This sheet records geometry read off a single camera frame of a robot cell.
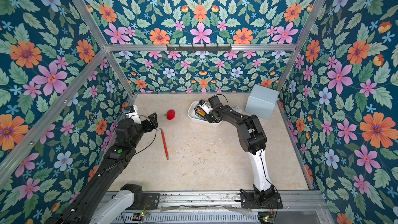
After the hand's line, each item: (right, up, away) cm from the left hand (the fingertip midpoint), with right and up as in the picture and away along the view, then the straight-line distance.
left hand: (149, 114), depth 76 cm
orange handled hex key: (+25, +1, +28) cm, 37 cm away
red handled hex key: (+3, -19, +17) cm, 26 cm away
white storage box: (+18, -2, +27) cm, 33 cm away
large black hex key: (+20, +1, +31) cm, 37 cm away
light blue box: (+63, +7, +19) cm, 66 cm away
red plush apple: (+3, -2, +28) cm, 28 cm away
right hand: (+30, 0, +27) cm, 40 cm away
